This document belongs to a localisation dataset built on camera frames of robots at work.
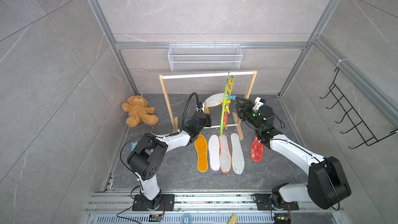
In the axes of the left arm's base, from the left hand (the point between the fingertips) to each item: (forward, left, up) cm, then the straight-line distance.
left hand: (211, 112), depth 91 cm
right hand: (-3, -12, +14) cm, 19 cm away
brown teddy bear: (+11, +49, -6) cm, 51 cm away
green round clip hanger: (+1, -9, +11) cm, 15 cm away
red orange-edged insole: (-19, -27, -14) cm, 36 cm away
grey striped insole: (-23, -15, -16) cm, 32 cm away
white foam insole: (-19, -1, -15) cm, 24 cm away
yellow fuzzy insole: (-17, +6, -14) cm, 23 cm away
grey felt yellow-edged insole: (+2, -1, +9) cm, 9 cm away
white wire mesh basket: (+34, +1, +16) cm, 37 cm away
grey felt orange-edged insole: (-22, -7, -14) cm, 27 cm away
